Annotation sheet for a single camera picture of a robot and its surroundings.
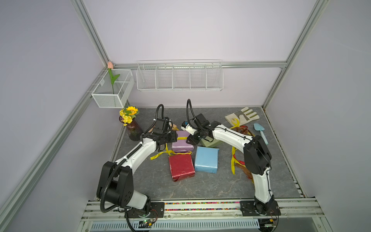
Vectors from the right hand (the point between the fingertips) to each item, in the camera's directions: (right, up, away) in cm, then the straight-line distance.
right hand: (188, 137), depth 92 cm
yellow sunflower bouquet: (-36, +15, -7) cm, 40 cm away
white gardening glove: (+44, +15, +24) cm, 52 cm away
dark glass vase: (-37, +5, +5) cm, 38 cm away
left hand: (-9, +1, -4) cm, 10 cm away
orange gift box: (-10, +6, +9) cm, 15 cm away
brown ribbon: (+40, +4, +13) cm, 43 cm away
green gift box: (+13, -4, +1) cm, 13 cm away
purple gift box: (-4, -5, -3) cm, 7 cm away
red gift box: (-4, -15, -10) cm, 19 cm away
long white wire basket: (-6, +42, +7) cm, 43 cm away
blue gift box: (+11, -12, -6) cm, 18 cm away
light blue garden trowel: (+51, +6, +14) cm, 53 cm away
